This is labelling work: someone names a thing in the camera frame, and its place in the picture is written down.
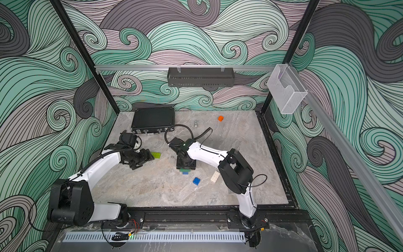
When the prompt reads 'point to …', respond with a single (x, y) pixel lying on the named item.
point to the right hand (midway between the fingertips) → (182, 170)
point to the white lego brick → (215, 175)
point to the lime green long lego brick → (156, 155)
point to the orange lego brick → (220, 118)
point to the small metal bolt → (195, 125)
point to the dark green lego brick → (185, 170)
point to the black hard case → (150, 120)
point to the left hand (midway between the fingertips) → (149, 159)
